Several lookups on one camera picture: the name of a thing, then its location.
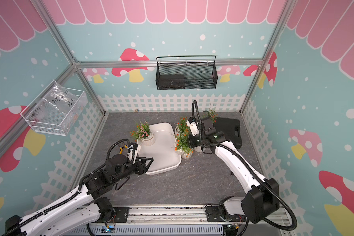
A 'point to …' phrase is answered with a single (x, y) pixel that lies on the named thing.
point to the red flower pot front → (184, 150)
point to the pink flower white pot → (143, 134)
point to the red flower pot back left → (182, 130)
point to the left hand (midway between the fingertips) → (149, 161)
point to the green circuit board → (107, 229)
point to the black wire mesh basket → (186, 75)
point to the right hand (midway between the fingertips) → (187, 139)
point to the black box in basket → (171, 81)
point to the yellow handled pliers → (121, 149)
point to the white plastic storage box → (162, 150)
